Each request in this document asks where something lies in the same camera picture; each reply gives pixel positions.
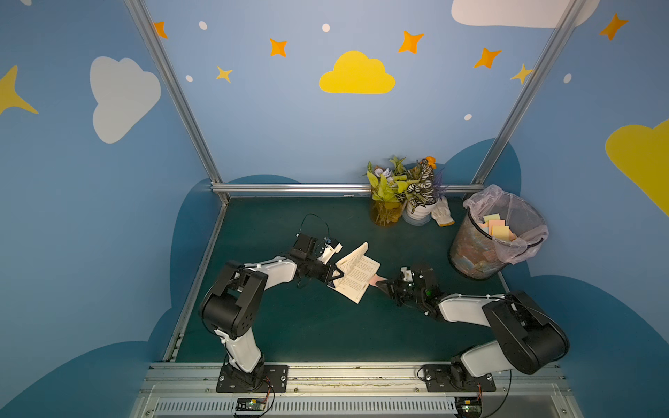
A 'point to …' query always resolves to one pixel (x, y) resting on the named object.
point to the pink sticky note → (375, 279)
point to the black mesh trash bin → (473, 253)
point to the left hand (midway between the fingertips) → (342, 271)
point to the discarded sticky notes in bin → (496, 228)
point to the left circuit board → (250, 404)
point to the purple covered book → (358, 268)
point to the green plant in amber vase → (388, 186)
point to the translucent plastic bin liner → (522, 218)
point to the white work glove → (442, 214)
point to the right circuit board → (469, 406)
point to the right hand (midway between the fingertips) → (377, 279)
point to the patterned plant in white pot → (423, 194)
